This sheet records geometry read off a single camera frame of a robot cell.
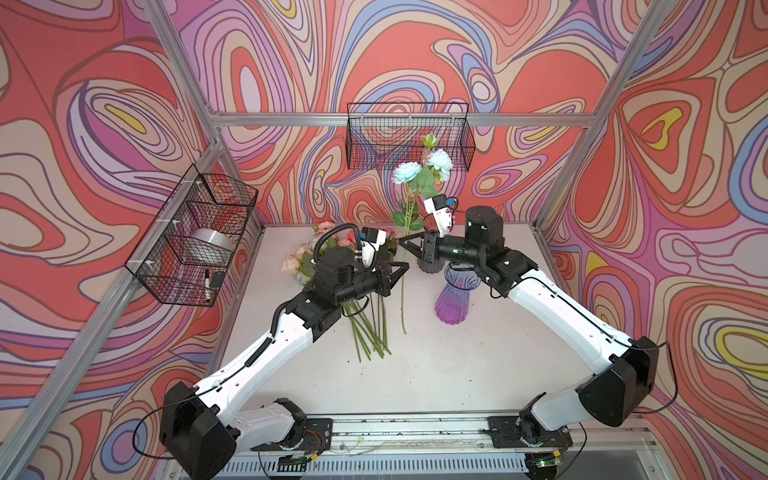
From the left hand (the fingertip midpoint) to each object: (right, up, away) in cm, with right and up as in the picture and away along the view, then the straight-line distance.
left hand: (410, 266), depth 68 cm
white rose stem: (-11, -21, +23) cm, 33 cm away
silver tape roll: (-48, +5, +3) cm, 48 cm away
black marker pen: (-49, -5, +4) cm, 50 cm away
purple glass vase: (+16, -13, +28) cm, 35 cm away
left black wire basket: (-56, +2, +5) cm, 57 cm away
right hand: (-2, +4, +2) cm, 5 cm away
